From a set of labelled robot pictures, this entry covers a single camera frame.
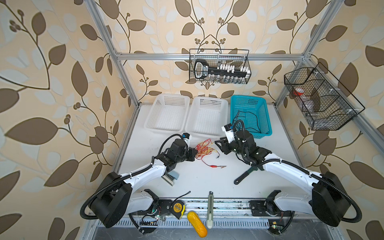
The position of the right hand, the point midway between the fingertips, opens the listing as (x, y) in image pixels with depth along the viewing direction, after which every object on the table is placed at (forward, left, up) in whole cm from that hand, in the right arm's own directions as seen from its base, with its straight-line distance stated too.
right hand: (218, 141), depth 81 cm
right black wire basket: (+9, -52, +19) cm, 56 cm away
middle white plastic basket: (+33, +3, -17) cm, 37 cm away
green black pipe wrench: (-11, -20, -15) cm, 27 cm away
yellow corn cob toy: (-36, +13, -12) cm, 40 cm away
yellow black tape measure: (-29, +22, -13) cm, 39 cm away
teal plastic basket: (+35, -34, -15) cm, 51 cm away
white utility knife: (-30, +6, -15) cm, 34 cm away
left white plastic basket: (+37, +33, -16) cm, 52 cm away
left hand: (-2, +11, -5) cm, 12 cm away
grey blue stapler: (-14, +27, -14) cm, 33 cm away
